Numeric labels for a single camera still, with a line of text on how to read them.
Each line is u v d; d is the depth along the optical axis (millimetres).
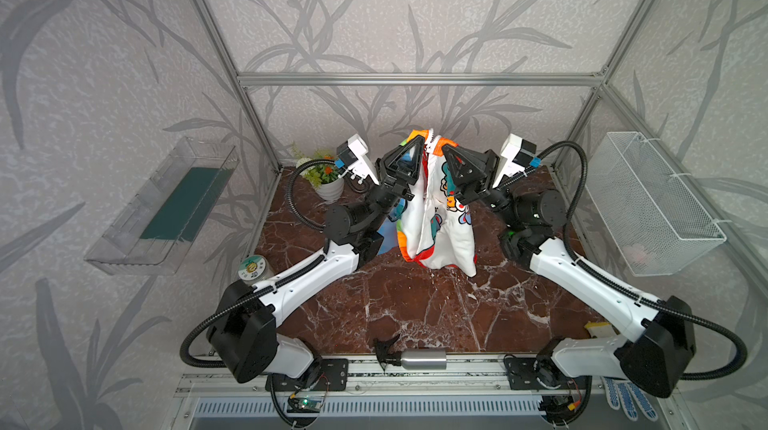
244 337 407
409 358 733
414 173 517
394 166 502
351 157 482
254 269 841
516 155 450
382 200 526
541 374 655
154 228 638
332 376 735
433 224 651
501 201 525
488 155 516
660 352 381
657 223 611
